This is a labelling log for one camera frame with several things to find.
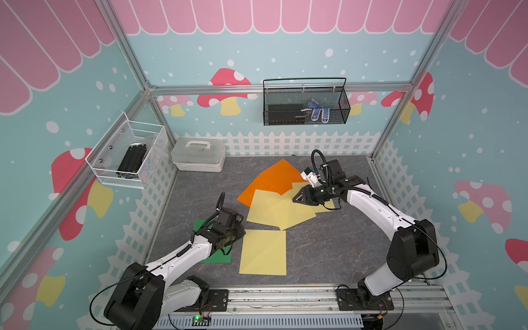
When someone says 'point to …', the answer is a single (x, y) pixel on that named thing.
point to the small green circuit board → (197, 318)
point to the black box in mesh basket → (285, 114)
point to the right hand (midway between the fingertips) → (295, 199)
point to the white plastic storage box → (199, 155)
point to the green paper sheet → (218, 256)
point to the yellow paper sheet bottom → (277, 210)
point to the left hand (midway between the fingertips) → (243, 232)
